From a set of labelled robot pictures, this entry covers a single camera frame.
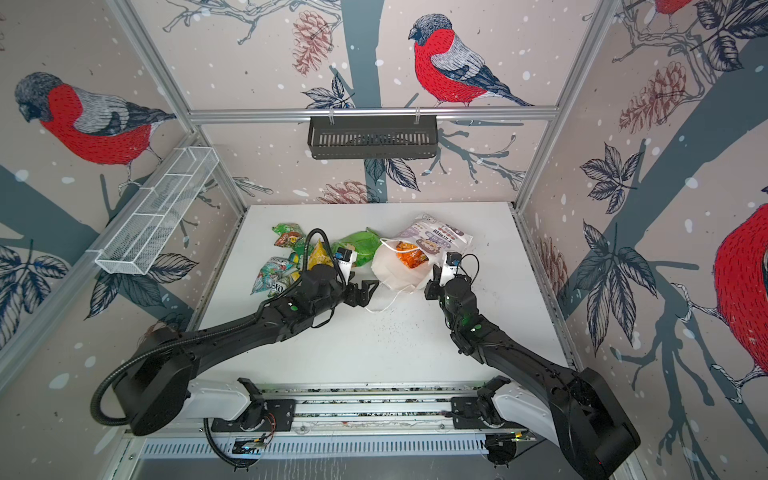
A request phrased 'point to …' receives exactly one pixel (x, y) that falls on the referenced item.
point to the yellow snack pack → (319, 256)
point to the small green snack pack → (299, 247)
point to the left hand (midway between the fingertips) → (373, 274)
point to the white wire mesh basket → (143, 232)
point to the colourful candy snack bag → (275, 276)
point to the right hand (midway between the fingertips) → (435, 262)
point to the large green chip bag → (363, 243)
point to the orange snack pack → (410, 258)
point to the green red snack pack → (289, 232)
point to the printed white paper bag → (428, 233)
